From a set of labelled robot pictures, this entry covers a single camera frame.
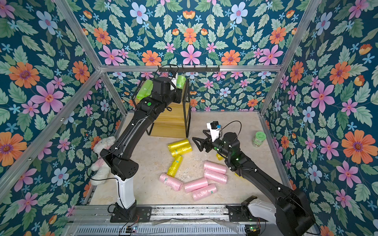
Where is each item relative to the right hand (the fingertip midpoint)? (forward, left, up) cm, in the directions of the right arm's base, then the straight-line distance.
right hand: (199, 133), depth 73 cm
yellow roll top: (+8, +15, -23) cm, 28 cm away
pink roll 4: (-17, +3, -24) cm, 30 cm away
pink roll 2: (-12, -8, -24) cm, 28 cm away
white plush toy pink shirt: (-12, +58, -21) cm, 63 cm away
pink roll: (-7, -12, -24) cm, 28 cm away
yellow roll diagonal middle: (-5, +15, -24) cm, 29 cm away
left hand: (+19, +11, +15) cm, 27 cm away
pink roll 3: (-17, +14, -24) cm, 32 cm away
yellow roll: (+3, +13, -23) cm, 27 cm away
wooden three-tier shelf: (+16, +16, -9) cm, 24 cm away
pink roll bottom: (-21, -5, -23) cm, 31 cm away
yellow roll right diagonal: (0, -12, -24) cm, 27 cm away
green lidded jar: (+11, -37, -19) cm, 43 cm away
